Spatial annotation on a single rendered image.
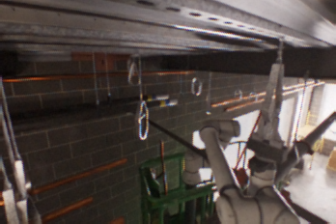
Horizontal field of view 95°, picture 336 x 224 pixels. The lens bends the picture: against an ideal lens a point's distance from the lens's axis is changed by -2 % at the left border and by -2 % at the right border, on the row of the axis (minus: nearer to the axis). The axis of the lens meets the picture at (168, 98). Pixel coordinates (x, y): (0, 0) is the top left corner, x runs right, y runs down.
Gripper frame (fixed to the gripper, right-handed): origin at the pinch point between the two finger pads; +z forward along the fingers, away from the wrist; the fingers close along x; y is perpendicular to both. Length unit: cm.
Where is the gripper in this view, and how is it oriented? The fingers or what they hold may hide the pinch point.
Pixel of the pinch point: (269, 121)
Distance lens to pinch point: 69.4
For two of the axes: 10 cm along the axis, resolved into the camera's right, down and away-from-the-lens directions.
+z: 0.0, -9.8, -2.2
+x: 5.8, 1.8, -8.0
